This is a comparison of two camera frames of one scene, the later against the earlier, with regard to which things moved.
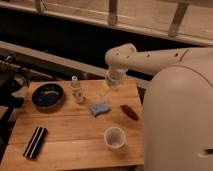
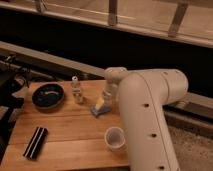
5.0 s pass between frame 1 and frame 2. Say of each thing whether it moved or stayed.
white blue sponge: stayed
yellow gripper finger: moved
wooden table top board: stayed
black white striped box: stayed
